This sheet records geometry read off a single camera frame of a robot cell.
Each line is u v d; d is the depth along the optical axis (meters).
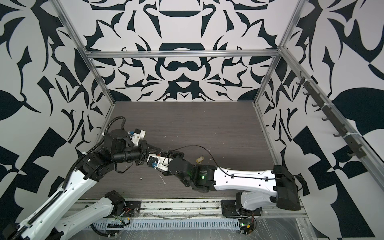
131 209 0.73
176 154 0.59
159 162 0.54
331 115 0.55
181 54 0.91
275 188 0.41
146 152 0.57
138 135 0.64
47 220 0.39
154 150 0.66
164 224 0.71
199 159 0.90
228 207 0.74
